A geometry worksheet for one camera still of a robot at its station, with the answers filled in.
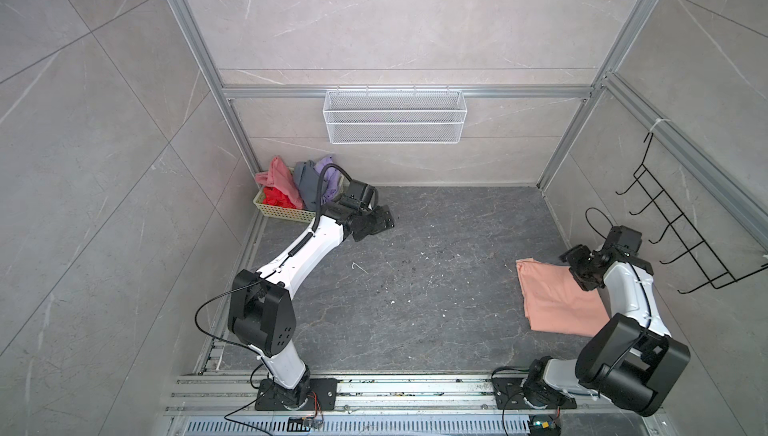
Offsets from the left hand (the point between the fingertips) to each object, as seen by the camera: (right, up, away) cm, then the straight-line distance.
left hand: (384, 217), depth 86 cm
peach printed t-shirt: (+52, -26, +2) cm, 58 cm away
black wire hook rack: (+69, -9, -22) cm, 73 cm away
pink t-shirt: (-38, +14, +19) cm, 44 cm away
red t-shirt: (-37, +7, +12) cm, 40 cm away
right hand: (+53, -12, -1) cm, 55 cm away
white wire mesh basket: (+2, +34, +15) cm, 37 cm away
